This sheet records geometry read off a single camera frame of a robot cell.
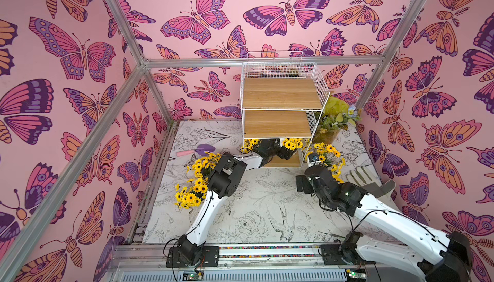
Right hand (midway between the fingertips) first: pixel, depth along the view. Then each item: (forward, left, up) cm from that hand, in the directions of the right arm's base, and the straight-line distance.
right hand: (308, 174), depth 79 cm
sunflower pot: (+17, +25, -2) cm, 30 cm away
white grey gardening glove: (+7, -33, -15) cm, 37 cm away
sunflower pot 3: (-10, +46, -1) cm, 47 cm away
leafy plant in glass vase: (+27, -17, +8) cm, 33 cm away
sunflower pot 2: (+16, +4, 0) cm, 17 cm away
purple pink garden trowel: (+22, +53, -14) cm, 59 cm away
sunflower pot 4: (+13, -12, -4) cm, 19 cm away
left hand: (+23, +2, -10) cm, 25 cm away
